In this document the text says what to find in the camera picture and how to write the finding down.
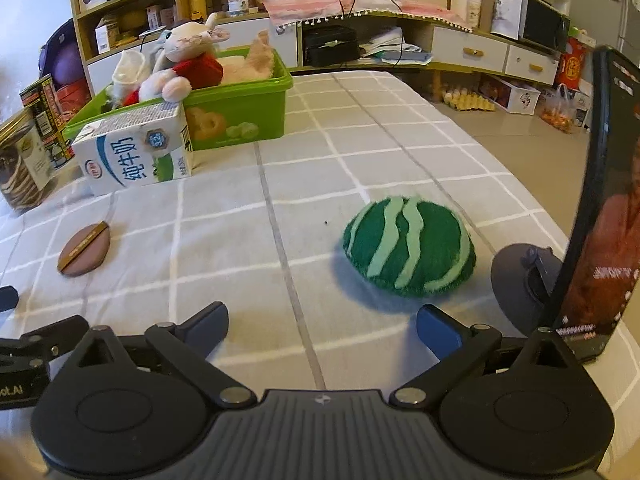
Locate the green watermelon plush cushion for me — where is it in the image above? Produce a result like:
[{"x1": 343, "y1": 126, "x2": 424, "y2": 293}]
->
[{"x1": 342, "y1": 196, "x2": 476, "y2": 297}]

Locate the red santa plush toy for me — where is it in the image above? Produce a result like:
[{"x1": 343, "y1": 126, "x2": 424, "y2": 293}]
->
[{"x1": 122, "y1": 53, "x2": 224, "y2": 106}]

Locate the white cotton glove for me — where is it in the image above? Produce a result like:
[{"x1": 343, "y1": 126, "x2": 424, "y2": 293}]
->
[{"x1": 111, "y1": 49, "x2": 151, "y2": 107}]

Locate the pink plush bunny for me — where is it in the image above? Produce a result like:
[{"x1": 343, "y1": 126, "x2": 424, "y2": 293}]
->
[{"x1": 218, "y1": 30, "x2": 274, "y2": 86}]

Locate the beige plush mouse doll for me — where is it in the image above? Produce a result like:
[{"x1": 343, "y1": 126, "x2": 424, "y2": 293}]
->
[{"x1": 151, "y1": 14, "x2": 230, "y2": 73}]

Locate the black phone on stand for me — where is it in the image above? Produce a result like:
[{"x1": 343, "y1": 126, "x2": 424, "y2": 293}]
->
[{"x1": 490, "y1": 47, "x2": 639, "y2": 362}]

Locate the brown cookie jar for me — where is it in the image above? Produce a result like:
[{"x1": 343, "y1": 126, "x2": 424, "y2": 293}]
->
[{"x1": 0, "y1": 108, "x2": 53, "y2": 212}]

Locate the white milk carton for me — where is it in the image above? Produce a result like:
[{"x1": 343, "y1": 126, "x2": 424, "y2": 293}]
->
[{"x1": 72, "y1": 101, "x2": 193, "y2": 195}]

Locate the egg carton tray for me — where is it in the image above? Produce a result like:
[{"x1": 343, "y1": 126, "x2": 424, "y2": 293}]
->
[{"x1": 442, "y1": 87, "x2": 496, "y2": 112}]

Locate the green plastic bin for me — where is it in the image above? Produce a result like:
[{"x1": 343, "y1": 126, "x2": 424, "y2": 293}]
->
[{"x1": 64, "y1": 47, "x2": 293, "y2": 151}]

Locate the tall printed snack can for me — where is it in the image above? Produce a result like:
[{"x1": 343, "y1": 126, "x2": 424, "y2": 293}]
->
[{"x1": 20, "y1": 75, "x2": 74, "y2": 169}]

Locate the low white drawer cabinet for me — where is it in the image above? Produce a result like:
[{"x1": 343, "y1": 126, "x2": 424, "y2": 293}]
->
[{"x1": 293, "y1": 12, "x2": 559, "y2": 86}]

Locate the black bag on shelf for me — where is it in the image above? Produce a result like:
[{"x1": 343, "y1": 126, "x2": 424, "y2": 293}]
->
[{"x1": 303, "y1": 25, "x2": 360, "y2": 67}]

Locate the wooden shelf cabinet with drawers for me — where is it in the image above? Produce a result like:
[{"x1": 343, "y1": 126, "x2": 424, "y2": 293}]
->
[{"x1": 70, "y1": 0, "x2": 302, "y2": 94}]

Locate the pink fringed cloth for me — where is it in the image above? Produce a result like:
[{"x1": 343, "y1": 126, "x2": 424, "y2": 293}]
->
[{"x1": 262, "y1": 0, "x2": 473, "y2": 32}]

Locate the white microwave oven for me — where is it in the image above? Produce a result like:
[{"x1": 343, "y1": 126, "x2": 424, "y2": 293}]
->
[{"x1": 491, "y1": 0, "x2": 570, "y2": 52}]

